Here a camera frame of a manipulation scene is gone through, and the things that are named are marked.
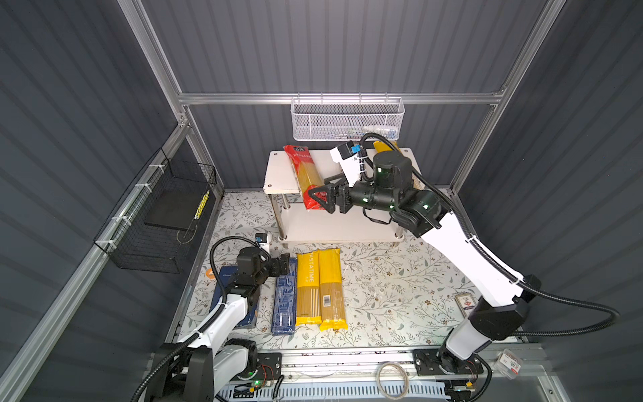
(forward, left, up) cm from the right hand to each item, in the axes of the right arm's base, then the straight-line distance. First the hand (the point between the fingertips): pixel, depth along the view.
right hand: (322, 185), depth 59 cm
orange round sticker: (-1, +44, -45) cm, 63 cm away
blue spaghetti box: (-17, +13, -42) cm, 47 cm away
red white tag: (-30, -54, -43) cm, 75 cm away
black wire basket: (-1, +50, -16) cm, 53 cm away
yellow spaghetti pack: (-14, -2, -42) cm, 45 cm away
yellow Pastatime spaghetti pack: (-14, +5, -43) cm, 45 cm away
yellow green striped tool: (+9, +39, -17) cm, 44 cm away
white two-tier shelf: (+17, +12, -38) cm, 43 cm away
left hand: (+1, +16, -34) cm, 38 cm away
